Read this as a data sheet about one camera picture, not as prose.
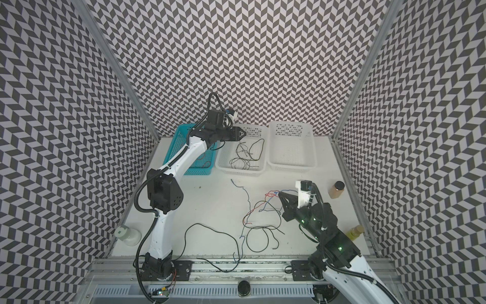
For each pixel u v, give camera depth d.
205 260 0.75
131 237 0.76
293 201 0.63
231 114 0.81
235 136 0.79
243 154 1.09
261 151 1.09
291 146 1.15
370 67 0.81
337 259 0.49
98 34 0.76
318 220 0.51
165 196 0.56
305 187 0.59
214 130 0.72
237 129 0.80
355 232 0.72
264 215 0.81
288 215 0.61
